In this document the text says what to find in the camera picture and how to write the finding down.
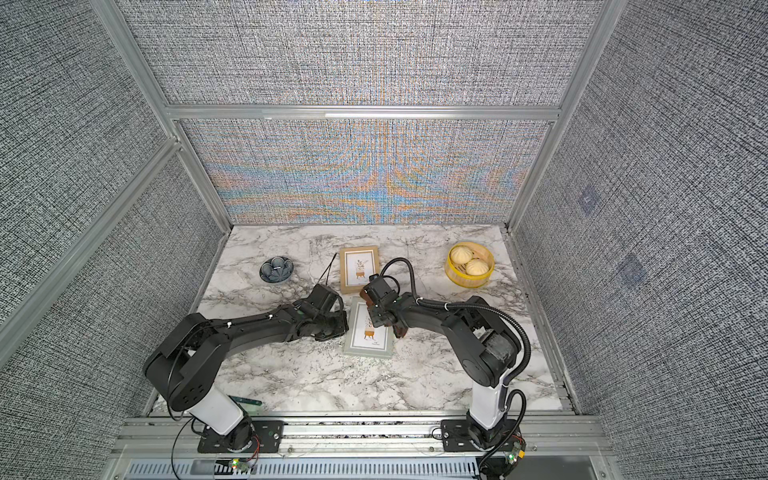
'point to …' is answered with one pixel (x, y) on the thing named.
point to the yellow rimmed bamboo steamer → (457, 273)
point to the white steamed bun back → (461, 255)
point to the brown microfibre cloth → (399, 328)
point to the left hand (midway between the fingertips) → (354, 330)
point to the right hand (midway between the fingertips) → (381, 303)
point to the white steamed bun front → (477, 267)
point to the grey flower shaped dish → (276, 269)
